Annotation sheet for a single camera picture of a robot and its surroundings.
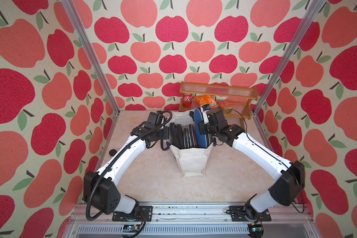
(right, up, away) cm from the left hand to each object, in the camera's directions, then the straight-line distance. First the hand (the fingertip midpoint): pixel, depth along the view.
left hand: (168, 133), depth 81 cm
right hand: (+18, +5, -1) cm, 19 cm away
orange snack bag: (+25, +22, +20) cm, 39 cm away
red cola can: (+11, +21, +15) cm, 28 cm away
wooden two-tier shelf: (+57, +15, +34) cm, 68 cm away
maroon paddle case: (+15, -2, +6) cm, 17 cm away
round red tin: (+38, +18, +17) cm, 45 cm away
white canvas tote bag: (+12, -14, -5) cm, 19 cm away
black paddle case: (+5, -1, +4) cm, 7 cm away
